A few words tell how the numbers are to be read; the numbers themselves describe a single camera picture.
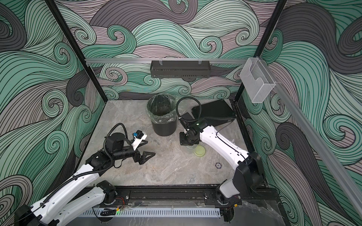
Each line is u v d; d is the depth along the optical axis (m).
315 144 0.52
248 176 0.40
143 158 0.64
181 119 0.62
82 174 0.48
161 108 1.00
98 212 0.70
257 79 0.78
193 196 0.75
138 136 0.62
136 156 0.64
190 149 0.76
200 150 0.89
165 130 0.99
